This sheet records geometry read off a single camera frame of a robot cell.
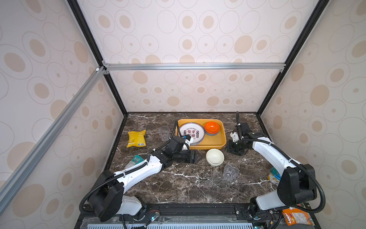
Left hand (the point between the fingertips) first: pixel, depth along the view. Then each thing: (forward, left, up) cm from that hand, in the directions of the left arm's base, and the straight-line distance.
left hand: (202, 157), depth 76 cm
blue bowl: (+25, -9, -15) cm, 31 cm away
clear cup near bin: (+28, +25, -17) cm, 41 cm away
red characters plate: (+29, +2, -16) cm, 33 cm away
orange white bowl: (+31, -10, -14) cm, 35 cm away
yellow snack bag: (+21, +44, -14) cm, 51 cm away
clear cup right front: (-2, -19, -16) cm, 25 cm away
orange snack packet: (-25, -44, -13) cm, 53 cm away
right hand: (+8, -16, -7) cm, 19 cm away
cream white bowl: (+7, -10, -15) cm, 19 cm away
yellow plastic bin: (+20, -8, -18) cm, 28 cm away
